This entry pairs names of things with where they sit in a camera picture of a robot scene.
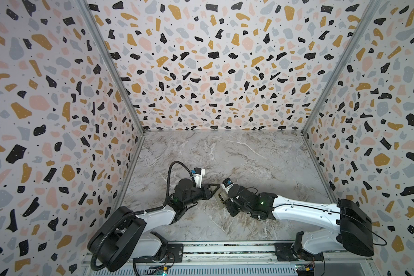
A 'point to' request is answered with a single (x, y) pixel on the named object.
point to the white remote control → (221, 198)
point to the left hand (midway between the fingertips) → (219, 185)
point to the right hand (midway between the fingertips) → (223, 200)
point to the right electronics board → (302, 270)
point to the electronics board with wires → (160, 270)
